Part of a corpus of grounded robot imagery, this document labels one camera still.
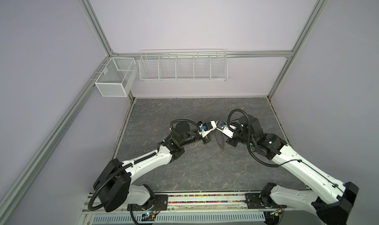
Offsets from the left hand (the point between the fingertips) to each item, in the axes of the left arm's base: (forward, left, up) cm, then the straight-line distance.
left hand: (220, 127), depth 68 cm
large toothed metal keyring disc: (-4, 0, -5) cm, 6 cm away
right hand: (+2, -2, -4) cm, 5 cm away
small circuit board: (-30, +38, -31) cm, 57 cm away
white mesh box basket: (+49, +63, -6) cm, 80 cm away
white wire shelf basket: (+50, +16, +1) cm, 53 cm away
